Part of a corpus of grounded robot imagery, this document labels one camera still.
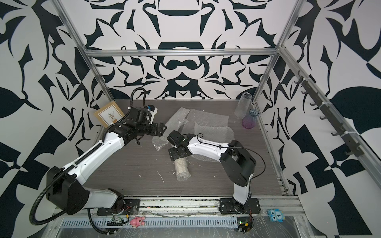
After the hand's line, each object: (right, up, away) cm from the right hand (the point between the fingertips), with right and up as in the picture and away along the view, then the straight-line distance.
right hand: (176, 152), depth 88 cm
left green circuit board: (-25, -27, -18) cm, 41 cm away
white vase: (+4, -7, -8) cm, 11 cm away
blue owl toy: (+49, -25, -17) cm, 58 cm away
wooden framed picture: (-43, +23, +8) cm, 50 cm away
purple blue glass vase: (+47, +18, +12) cm, 52 cm away
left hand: (-10, +18, -6) cm, 21 cm away
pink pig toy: (-16, -26, -20) cm, 37 cm away
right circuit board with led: (+34, -30, -17) cm, 49 cm away
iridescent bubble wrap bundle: (+27, +9, +14) cm, 31 cm away
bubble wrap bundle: (-3, +16, +8) cm, 18 cm away
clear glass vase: (+44, +28, +15) cm, 55 cm away
